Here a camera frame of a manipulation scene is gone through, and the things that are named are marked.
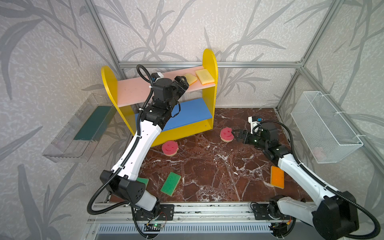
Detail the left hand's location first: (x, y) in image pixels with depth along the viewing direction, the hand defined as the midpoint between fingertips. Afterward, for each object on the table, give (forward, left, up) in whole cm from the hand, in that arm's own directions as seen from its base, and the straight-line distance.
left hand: (184, 76), depth 67 cm
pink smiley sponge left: (-13, +12, -44) cm, 48 cm away
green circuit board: (-53, +12, -46) cm, 72 cm away
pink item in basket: (-26, -66, -27) cm, 76 cm away
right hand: (-11, -27, -25) cm, 39 cm away
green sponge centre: (-34, +9, -47) cm, 58 cm away
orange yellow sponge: (-31, -51, -44) cm, 74 cm away
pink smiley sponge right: (-3, -25, -44) cm, 50 cm away
